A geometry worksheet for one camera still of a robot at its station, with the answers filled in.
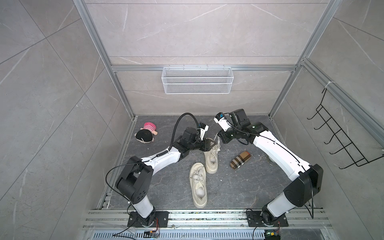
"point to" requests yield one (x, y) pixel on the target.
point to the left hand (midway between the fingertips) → (215, 140)
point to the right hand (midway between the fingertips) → (221, 133)
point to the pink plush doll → (145, 134)
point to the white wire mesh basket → (197, 80)
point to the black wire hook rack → (351, 150)
